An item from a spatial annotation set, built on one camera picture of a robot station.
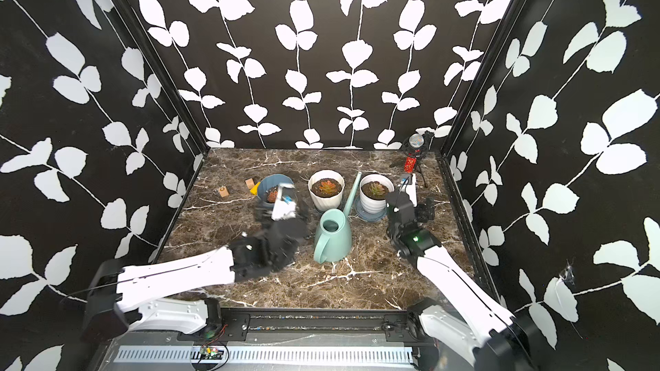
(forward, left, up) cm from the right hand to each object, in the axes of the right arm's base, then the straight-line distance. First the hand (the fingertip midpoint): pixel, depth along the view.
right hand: (414, 189), depth 78 cm
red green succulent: (+10, +28, -13) cm, 33 cm away
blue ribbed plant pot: (+11, +51, -13) cm, 54 cm away
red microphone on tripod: (+20, -3, -1) cm, 21 cm away
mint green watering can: (-12, +25, -7) cm, 29 cm away
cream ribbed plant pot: (+4, +30, -13) cm, 33 cm away
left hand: (-6, +39, +5) cm, 40 cm away
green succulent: (+10, +9, -14) cm, 19 cm away
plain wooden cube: (+17, +61, -20) cm, 66 cm away
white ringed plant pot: (+4, +12, -14) cm, 19 cm away
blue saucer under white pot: (+3, +11, -23) cm, 26 cm away
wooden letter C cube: (+13, +71, -21) cm, 75 cm away
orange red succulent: (+8, +49, -15) cm, 52 cm away
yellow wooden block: (+16, +60, -23) cm, 66 cm away
